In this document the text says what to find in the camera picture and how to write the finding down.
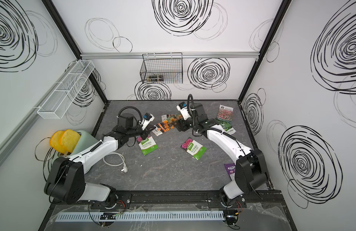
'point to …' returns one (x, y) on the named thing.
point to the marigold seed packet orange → (159, 128)
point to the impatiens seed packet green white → (147, 145)
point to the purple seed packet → (231, 169)
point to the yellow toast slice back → (55, 141)
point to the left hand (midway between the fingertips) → (153, 126)
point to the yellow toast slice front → (68, 139)
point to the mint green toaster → (85, 139)
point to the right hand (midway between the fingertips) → (179, 120)
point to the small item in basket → (154, 78)
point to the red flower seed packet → (225, 112)
